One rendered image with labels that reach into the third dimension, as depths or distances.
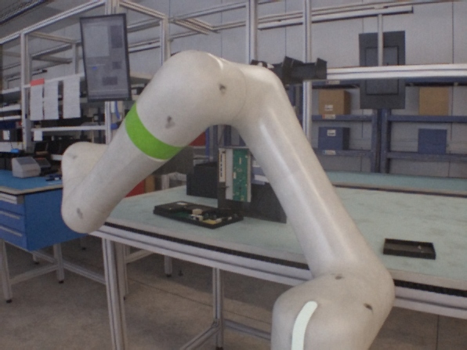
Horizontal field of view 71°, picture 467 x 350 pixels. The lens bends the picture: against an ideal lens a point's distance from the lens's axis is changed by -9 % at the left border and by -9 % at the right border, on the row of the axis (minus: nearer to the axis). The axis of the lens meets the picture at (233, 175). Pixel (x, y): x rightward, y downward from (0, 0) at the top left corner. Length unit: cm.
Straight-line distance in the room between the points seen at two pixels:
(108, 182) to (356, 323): 49
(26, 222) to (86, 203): 158
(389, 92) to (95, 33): 202
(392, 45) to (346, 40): 251
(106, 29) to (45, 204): 112
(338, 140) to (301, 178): 406
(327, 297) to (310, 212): 17
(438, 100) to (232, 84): 407
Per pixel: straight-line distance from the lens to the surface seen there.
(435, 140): 453
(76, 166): 88
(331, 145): 468
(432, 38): 513
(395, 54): 278
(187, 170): 94
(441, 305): 78
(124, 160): 64
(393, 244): 88
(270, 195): 106
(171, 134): 56
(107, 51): 224
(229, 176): 112
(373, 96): 282
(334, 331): 45
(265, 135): 62
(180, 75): 52
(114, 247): 137
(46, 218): 239
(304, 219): 60
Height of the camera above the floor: 126
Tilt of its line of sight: 7 degrees down
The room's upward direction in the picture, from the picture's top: straight up
